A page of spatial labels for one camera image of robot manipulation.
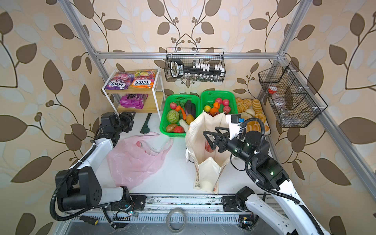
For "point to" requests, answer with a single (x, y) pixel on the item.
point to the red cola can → (208, 147)
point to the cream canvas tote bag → (208, 165)
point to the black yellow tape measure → (187, 155)
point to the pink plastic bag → (134, 159)
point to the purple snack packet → (133, 100)
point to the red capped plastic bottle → (272, 89)
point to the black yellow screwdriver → (89, 220)
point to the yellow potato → (189, 118)
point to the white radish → (183, 123)
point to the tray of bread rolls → (250, 108)
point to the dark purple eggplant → (190, 108)
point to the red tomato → (178, 129)
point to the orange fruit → (217, 105)
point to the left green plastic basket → (194, 98)
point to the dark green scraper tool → (145, 129)
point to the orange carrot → (178, 108)
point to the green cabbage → (173, 116)
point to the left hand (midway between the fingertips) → (135, 112)
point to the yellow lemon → (207, 108)
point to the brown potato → (170, 128)
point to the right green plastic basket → (208, 98)
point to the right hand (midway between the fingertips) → (211, 132)
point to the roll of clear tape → (170, 211)
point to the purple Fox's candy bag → (119, 81)
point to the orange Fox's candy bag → (143, 79)
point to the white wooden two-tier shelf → (131, 90)
